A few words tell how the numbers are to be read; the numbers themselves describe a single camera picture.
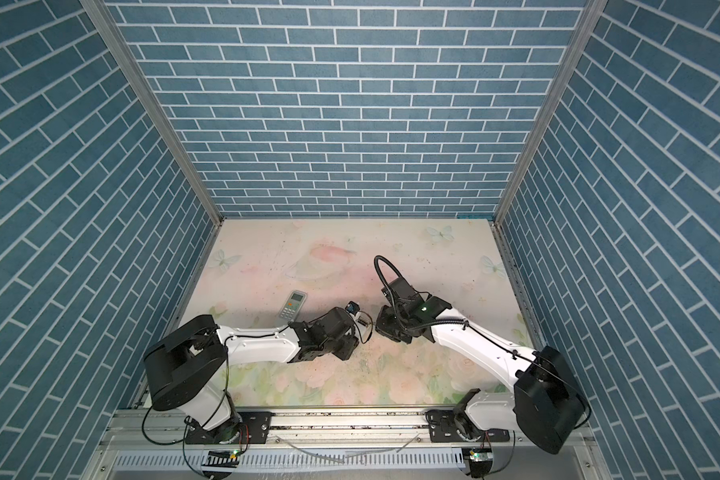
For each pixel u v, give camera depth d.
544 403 0.41
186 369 0.45
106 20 0.71
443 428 0.74
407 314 0.63
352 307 0.80
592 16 0.71
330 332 0.68
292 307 0.94
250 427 0.73
